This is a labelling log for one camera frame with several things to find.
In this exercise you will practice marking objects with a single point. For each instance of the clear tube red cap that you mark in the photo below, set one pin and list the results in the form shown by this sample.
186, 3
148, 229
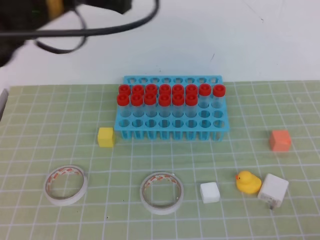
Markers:
191, 102

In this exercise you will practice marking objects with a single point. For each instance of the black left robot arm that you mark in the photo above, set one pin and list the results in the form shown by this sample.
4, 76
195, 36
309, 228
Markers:
30, 15

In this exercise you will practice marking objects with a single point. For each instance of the blue test tube rack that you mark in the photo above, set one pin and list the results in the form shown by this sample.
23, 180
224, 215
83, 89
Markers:
208, 123

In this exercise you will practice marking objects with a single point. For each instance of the racked tube row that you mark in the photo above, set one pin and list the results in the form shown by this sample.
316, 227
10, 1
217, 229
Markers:
137, 104
178, 101
151, 89
150, 102
204, 92
123, 105
219, 91
191, 89
178, 89
164, 102
138, 89
124, 89
165, 89

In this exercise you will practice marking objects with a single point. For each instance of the yellow foam cube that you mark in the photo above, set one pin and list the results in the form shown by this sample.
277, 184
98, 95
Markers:
106, 137

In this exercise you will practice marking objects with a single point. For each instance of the white foam cube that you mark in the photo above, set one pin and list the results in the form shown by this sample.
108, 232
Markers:
210, 192

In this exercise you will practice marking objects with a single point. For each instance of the centre white tape roll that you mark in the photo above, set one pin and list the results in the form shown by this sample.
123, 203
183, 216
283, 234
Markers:
161, 193

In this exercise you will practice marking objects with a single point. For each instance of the white tape roll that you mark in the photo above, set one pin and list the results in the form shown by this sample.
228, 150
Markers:
65, 185
161, 193

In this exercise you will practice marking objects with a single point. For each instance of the yellow rubber duck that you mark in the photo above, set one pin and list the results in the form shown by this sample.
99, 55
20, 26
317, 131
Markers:
248, 183

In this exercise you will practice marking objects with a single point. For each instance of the orange foam cube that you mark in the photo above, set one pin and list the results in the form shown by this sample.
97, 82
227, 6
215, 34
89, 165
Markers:
280, 141

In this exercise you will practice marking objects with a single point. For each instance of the left white tape roll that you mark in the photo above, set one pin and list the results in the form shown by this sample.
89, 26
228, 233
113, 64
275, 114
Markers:
65, 185

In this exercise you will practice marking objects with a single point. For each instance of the white power adapter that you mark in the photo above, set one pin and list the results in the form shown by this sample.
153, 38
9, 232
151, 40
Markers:
273, 190

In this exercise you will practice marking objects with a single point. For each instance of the grey table edge strip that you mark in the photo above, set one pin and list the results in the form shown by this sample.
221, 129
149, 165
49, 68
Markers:
3, 100

